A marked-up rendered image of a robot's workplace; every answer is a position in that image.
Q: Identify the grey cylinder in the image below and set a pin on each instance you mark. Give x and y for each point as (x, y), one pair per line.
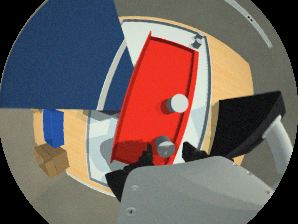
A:
(165, 147)
(199, 35)
(178, 103)
(198, 42)

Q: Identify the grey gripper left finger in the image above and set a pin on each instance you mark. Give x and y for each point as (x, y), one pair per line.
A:
(116, 179)

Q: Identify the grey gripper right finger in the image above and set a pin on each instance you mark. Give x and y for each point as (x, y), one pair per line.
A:
(190, 153)

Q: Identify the blue open bin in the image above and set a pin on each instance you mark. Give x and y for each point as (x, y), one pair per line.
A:
(57, 131)

